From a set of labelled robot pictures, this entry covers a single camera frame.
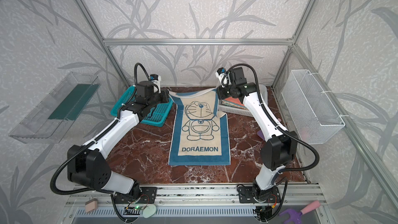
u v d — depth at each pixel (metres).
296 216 0.69
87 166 0.42
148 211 0.69
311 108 0.63
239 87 0.58
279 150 0.44
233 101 1.04
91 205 0.70
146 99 0.63
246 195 0.73
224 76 0.71
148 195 0.73
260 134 0.94
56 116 0.64
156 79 0.72
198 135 0.94
